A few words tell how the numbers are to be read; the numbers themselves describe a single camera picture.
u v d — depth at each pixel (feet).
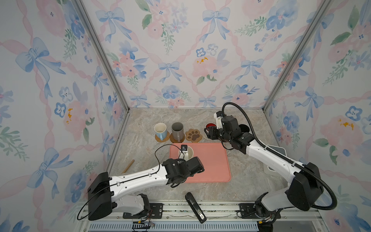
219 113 2.35
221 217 2.37
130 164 2.95
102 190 1.32
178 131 3.03
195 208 2.34
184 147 2.19
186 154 2.25
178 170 1.75
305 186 1.36
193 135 3.40
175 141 3.23
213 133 2.35
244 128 3.13
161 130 3.15
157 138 3.23
